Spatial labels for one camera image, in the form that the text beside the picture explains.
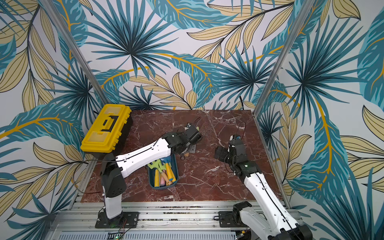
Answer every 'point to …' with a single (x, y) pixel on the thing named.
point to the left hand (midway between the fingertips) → (190, 147)
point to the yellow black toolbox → (109, 130)
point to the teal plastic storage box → (151, 175)
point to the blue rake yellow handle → (157, 178)
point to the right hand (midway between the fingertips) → (223, 151)
